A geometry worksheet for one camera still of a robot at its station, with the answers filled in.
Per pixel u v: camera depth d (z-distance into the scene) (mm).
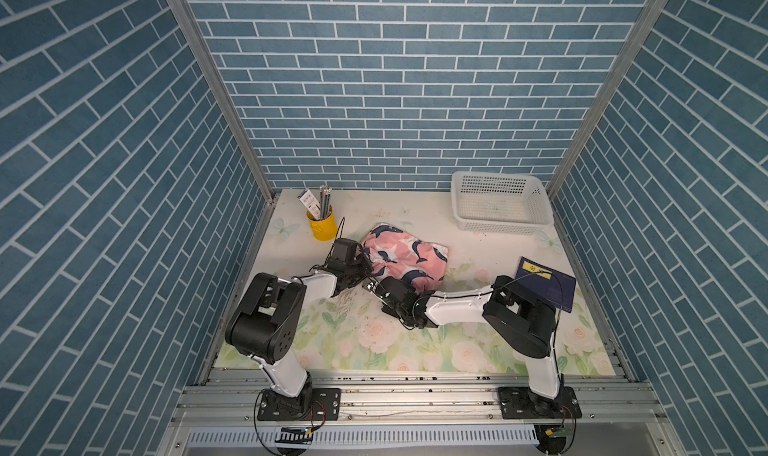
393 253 1023
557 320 524
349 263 778
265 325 468
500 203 1195
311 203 992
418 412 734
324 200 990
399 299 707
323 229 1012
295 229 1089
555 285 968
